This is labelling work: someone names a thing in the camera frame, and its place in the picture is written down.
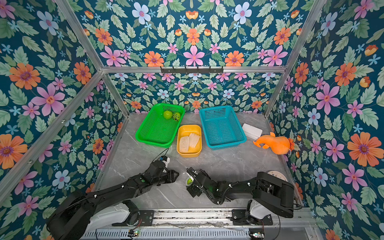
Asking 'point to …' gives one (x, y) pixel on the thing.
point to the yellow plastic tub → (185, 130)
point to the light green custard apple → (167, 114)
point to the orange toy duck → (279, 145)
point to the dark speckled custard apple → (176, 116)
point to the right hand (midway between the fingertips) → (194, 178)
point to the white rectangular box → (252, 132)
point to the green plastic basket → (160, 126)
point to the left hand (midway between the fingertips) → (179, 174)
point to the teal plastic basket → (222, 127)
